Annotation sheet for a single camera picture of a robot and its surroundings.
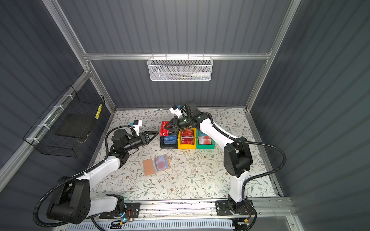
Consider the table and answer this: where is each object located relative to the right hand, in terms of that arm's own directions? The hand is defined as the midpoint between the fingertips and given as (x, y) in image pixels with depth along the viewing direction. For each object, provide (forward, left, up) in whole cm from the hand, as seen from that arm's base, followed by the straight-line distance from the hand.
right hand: (166, 127), depth 78 cm
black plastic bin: (+2, -2, -22) cm, 22 cm away
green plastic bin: (+6, -23, -23) cm, 33 cm away
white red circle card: (-10, +6, -24) cm, 27 cm away
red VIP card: (-1, +2, -2) cm, 3 cm away
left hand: (-4, +4, -2) cm, 6 cm away
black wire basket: (0, +51, +5) cm, 51 cm away
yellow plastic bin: (+9, -11, -24) cm, 28 cm away
